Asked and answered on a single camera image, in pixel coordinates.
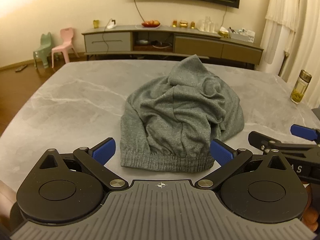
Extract grey pants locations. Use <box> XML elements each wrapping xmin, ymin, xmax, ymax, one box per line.
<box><xmin>120</xmin><ymin>55</ymin><xmax>245</xmax><ymax>173</ymax></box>

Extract long grey TV cabinet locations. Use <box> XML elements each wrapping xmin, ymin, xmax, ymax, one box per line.
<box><xmin>81</xmin><ymin>25</ymin><xmax>264</xmax><ymax>70</ymax></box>

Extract white storage box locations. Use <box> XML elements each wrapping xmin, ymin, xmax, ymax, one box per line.
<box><xmin>228</xmin><ymin>27</ymin><xmax>256</xmax><ymax>43</ymax></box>

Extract group of clear glasses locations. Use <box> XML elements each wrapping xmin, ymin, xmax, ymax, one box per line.
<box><xmin>198</xmin><ymin>16</ymin><xmax>219</xmax><ymax>33</ymax></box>

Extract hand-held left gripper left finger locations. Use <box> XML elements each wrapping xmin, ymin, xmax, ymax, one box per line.
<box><xmin>37</xmin><ymin>138</ymin><xmax>127</xmax><ymax>190</ymax></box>

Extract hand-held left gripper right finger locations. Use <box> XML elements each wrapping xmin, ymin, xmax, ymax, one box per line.
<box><xmin>194</xmin><ymin>138</ymin><xmax>290</xmax><ymax>189</ymax></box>

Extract pink child chair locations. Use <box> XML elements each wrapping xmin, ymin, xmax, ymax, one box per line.
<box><xmin>51</xmin><ymin>27</ymin><xmax>80</xmax><ymax>68</ymax></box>

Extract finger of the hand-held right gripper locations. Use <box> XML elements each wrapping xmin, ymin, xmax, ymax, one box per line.
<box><xmin>248</xmin><ymin>131</ymin><xmax>319</xmax><ymax>155</ymax></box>
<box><xmin>290</xmin><ymin>124</ymin><xmax>320</xmax><ymax>142</ymax></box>

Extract thin wall cable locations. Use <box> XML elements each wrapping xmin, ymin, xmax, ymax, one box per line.
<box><xmin>220</xmin><ymin>5</ymin><xmax>228</xmax><ymax>28</ymax></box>
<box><xmin>133</xmin><ymin>0</ymin><xmax>146</xmax><ymax>23</ymax></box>

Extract white curtain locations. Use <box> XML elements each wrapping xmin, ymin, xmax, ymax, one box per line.
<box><xmin>260</xmin><ymin>0</ymin><xmax>320</xmax><ymax>108</ymax></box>

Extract green child chair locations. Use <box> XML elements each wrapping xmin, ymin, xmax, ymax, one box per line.
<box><xmin>32</xmin><ymin>32</ymin><xmax>54</xmax><ymax>70</ymax></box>

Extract glass tea bottle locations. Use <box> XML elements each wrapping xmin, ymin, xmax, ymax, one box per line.
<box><xmin>290</xmin><ymin>69</ymin><xmax>312</xmax><ymax>104</ymax></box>

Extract black iron cable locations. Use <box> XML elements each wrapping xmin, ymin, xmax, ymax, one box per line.
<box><xmin>101</xmin><ymin>27</ymin><xmax>111</xmax><ymax>54</ymax></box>

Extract red fruit plate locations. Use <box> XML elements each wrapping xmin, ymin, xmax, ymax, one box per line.
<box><xmin>141</xmin><ymin>20</ymin><xmax>161</xmax><ymax>28</ymax></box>

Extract person's right hand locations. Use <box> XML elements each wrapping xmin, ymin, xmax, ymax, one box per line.
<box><xmin>303</xmin><ymin>182</ymin><xmax>320</xmax><ymax>232</ymax></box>

